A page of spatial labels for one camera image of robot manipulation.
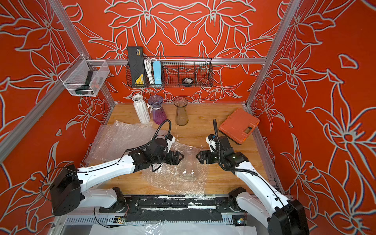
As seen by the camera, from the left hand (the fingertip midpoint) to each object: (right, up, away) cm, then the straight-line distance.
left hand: (180, 154), depth 78 cm
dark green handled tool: (-53, +37, +2) cm, 65 cm away
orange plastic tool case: (+40, +14, +22) cm, 48 cm away
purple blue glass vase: (-17, +31, +19) cm, 41 cm away
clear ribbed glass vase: (0, +20, +26) cm, 33 cm away
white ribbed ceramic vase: (-27, +26, +17) cm, 41 cm away
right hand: (+11, -1, +1) cm, 11 cm away
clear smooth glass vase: (+5, -8, -4) cm, 10 cm away
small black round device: (+4, +45, +17) cm, 48 cm away
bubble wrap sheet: (-8, -14, +3) cm, 16 cm away
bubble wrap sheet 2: (-42, +7, +19) cm, 46 cm away
